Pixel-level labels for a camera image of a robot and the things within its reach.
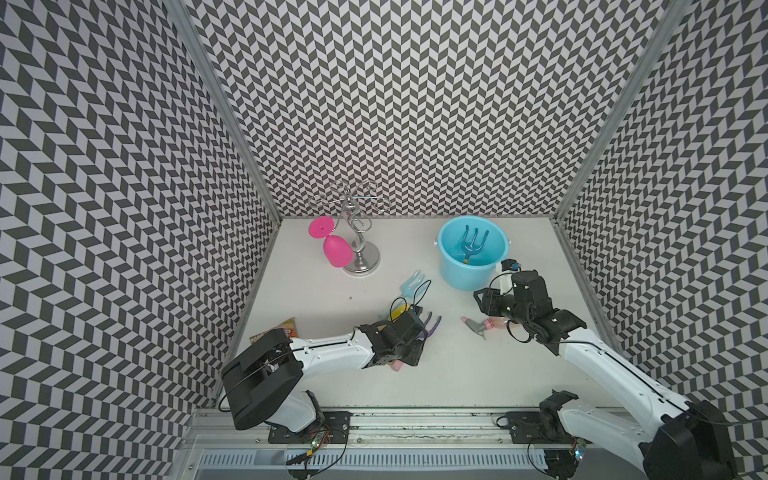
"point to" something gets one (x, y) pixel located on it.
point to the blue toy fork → (471, 249)
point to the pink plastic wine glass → (337, 250)
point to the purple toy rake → (428, 332)
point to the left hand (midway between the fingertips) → (413, 350)
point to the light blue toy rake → (408, 287)
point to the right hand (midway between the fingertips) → (480, 299)
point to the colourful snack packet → (288, 327)
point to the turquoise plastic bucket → (480, 271)
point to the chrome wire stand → (355, 202)
